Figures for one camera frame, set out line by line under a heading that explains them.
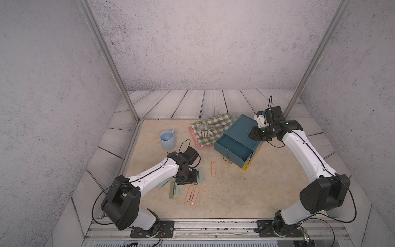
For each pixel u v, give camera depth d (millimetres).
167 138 1062
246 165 789
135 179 456
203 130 1056
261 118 746
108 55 863
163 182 542
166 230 726
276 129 574
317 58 871
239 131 889
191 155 675
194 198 827
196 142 1074
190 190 853
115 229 420
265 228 715
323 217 782
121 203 418
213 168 936
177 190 853
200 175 910
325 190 428
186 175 699
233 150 792
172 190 859
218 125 1152
